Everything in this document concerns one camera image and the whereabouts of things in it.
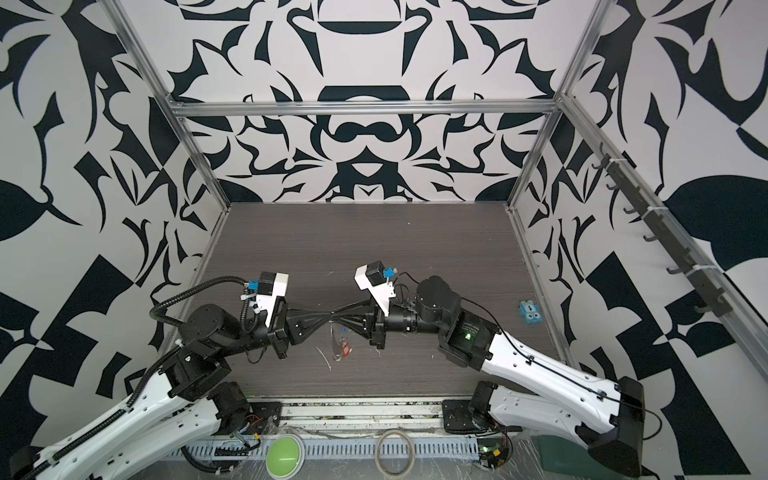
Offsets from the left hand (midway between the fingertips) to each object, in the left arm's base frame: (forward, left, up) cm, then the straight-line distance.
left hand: (330, 311), depth 54 cm
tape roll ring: (-22, -15, -34) cm, 43 cm away
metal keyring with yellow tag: (-3, -1, -3) cm, 5 cm away
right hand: (-1, -1, -1) cm, 2 cm away
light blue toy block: (+14, -54, -35) cm, 66 cm away
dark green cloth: (-22, -53, -36) cm, 68 cm away
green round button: (-19, +13, -34) cm, 41 cm away
